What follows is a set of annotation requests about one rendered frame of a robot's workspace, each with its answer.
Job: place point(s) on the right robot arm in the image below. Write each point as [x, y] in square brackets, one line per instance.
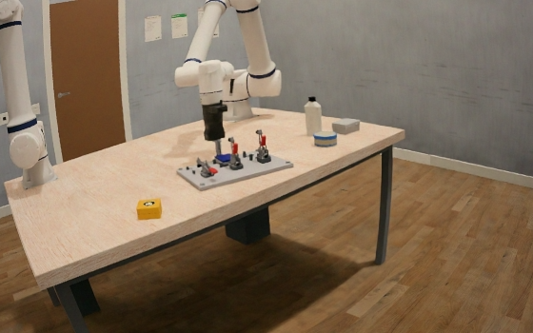
[25, 141]

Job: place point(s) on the grey toggle clamp with red handle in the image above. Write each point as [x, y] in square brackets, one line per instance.
[263, 156]
[206, 168]

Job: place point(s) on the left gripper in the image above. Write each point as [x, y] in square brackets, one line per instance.
[213, 119]

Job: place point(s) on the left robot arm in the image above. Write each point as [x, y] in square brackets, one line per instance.
[262, 78]

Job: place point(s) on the white plastic bottle with black cap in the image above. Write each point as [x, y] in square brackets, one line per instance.
[313, 117]

